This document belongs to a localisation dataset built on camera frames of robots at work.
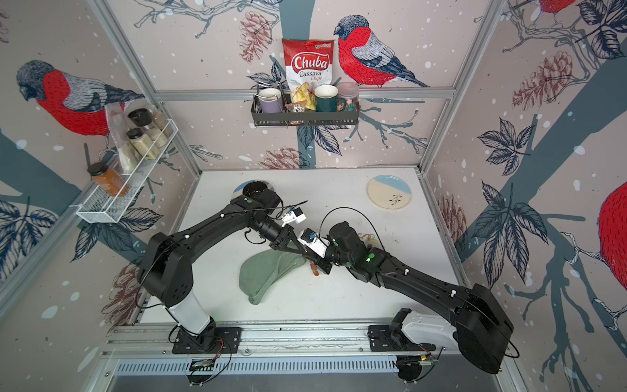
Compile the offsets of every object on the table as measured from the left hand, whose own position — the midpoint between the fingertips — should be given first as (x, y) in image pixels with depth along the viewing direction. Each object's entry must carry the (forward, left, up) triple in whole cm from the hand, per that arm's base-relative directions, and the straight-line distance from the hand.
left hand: (304, 248), depth 74 cm
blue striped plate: (+38, +34, -18) cm, 54 cm away
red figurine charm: (-2, -3, -13) cm, 13 cm away
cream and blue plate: (+37, -38, -18) cm, 56 cm away
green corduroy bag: (-1, +16, -16) cm, 23 cm away
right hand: (+2, -1, -3) cm, 3 cm away
